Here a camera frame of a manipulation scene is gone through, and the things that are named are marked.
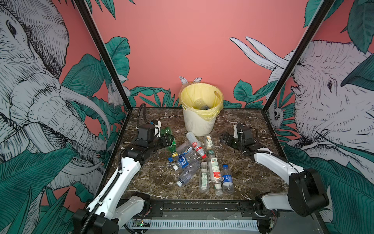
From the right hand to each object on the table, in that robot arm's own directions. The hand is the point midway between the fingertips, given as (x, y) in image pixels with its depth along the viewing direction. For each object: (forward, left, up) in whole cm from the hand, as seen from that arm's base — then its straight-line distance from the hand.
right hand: (222, 135), depth 88 cm
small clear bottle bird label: (0, +8, -8) cm, 11 cm away
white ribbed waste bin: (+8, +16, 0) cm, 18 cm away
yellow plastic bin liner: (+29, +9, +4) cm, 30 cm away
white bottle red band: (-4, +15, -9) cm, 18 cm away
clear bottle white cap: (-18, +21, -13) cm, 31 cm away
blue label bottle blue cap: (-26, -2, -12) cm, 29 cm away
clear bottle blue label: (+27, +12, +1) cm, 29 cm away
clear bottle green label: (-23, +12, -8) cm, 27 cm away
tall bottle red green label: (-20, +6, -8) cm, 22 cm away
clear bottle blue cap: (-14, +22, -8) cm, 27 cm away
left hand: (-7, +29, +11) cm, 32 cm away
